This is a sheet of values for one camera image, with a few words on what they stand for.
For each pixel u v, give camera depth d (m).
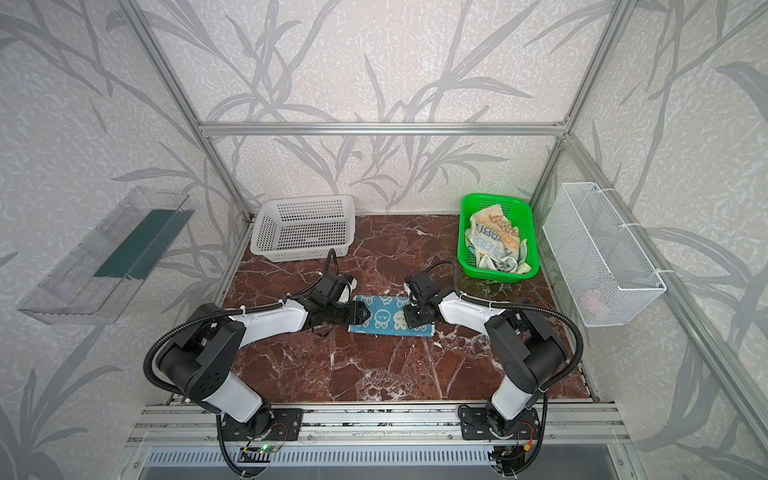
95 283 0.63
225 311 0.51
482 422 0.73
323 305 0.72
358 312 0.82
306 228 1.16
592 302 0.74
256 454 0.72
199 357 0.45
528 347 0.46
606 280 0.60
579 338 0.45
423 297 0.72
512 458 0.74
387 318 0.91
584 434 0.73
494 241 1.08
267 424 0.69
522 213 1.16
